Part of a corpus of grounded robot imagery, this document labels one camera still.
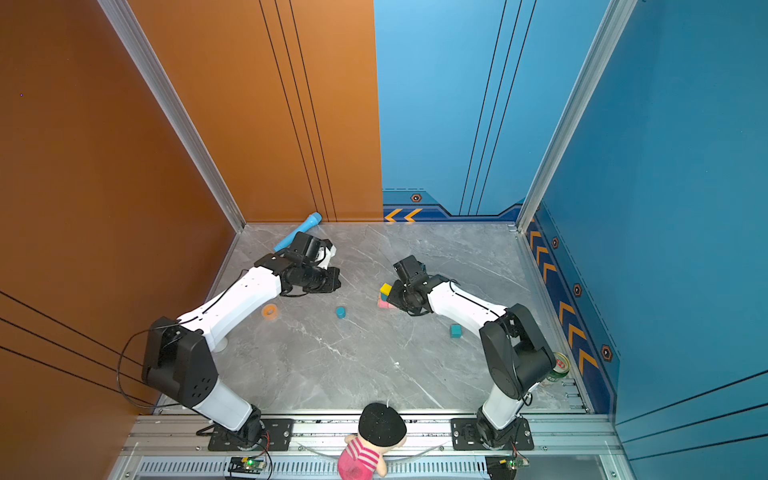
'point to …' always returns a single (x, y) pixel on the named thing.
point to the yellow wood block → (385, 289)
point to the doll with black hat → (381, 430)
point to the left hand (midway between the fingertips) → (342, 280)
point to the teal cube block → (456, 331)
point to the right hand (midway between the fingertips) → (389, 299)
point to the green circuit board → (246, 465)
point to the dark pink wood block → (386, 305)
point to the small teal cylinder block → (341, 312)
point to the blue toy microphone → (314, 219)
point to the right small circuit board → (515, 463)
